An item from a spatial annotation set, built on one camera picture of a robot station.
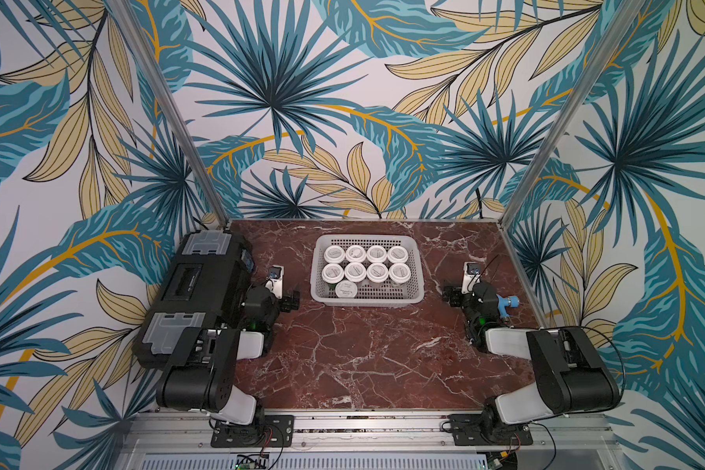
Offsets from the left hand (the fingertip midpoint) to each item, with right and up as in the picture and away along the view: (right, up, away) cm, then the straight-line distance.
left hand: (282, 283), depth 93 cm
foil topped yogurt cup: (+20, -2, 0) cm, 20 cm away
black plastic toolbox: (-19, +4, -9) cm, 22 cm away
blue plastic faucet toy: (+74, -6, +2) cm, 74 cm away
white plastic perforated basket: (+12, -3, +4) cm, 13 cm away
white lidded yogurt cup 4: (+38, +9, +8) cm, 39 cm away
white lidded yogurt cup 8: (+37, +3, +2) cm, 38 cm away
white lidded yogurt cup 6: (+23, +3, +2) cm, 23 cm away
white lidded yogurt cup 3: (+30, +10, +8) cm, 33 cm away
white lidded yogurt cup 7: (+30, +3, +3) cm, 30 cm away
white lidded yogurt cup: (+16, +9, +8) cm, 20 cm away
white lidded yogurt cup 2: (+23, +9, +8) cm, 26 cm away
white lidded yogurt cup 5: (+15, +3, +2) cm, 16 cm away
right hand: (+57, +2, 0) cm, 57 cm away
